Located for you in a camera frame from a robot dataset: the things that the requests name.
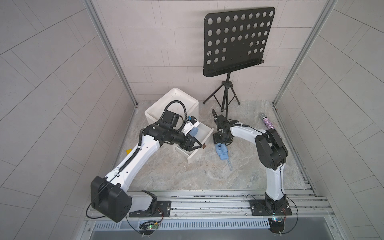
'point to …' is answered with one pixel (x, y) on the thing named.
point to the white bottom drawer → (204, 137)
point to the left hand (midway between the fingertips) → (199, 142)
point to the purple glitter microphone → (268, 123)
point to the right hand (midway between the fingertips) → (217, 141)
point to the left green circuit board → (154, 226)
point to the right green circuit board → (276, 222)
